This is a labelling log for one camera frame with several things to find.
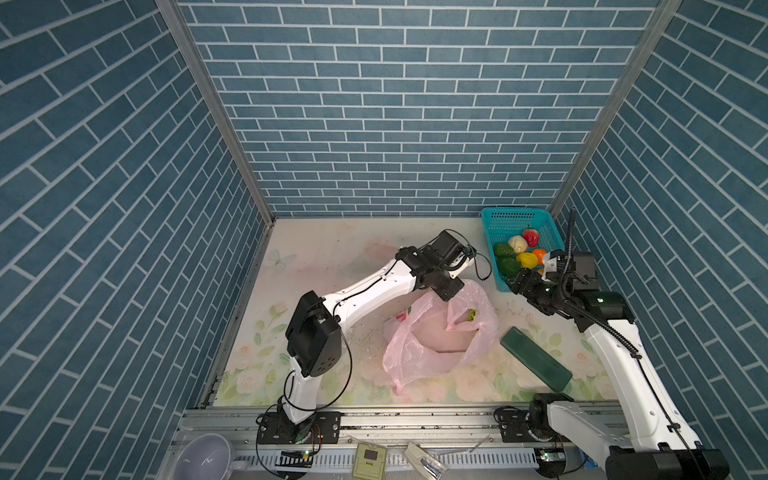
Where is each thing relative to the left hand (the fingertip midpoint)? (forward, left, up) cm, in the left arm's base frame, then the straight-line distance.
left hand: (454, 285), depth 82 cm
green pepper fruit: (+13, -22, -10) cm, 28 cm away
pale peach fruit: (+23, -28, -9) cm, 38 cm away
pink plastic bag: (-8, +3, -16) cm, 19 cm away
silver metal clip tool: (-39, +9, -15) cm, 43 cm away
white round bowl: (-36, +61, -17) cm, 73 cm away
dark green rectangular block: (-16, -24, -15) cm, 32 cm away
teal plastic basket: (+36, -28, -12) cm, 47 cm away
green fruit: (+21, -23, -10) cm, 33 cm away
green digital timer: (-39, +23, -15) cm, 47 cm away
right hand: (-3, -14, +6) cm, 15 cm away
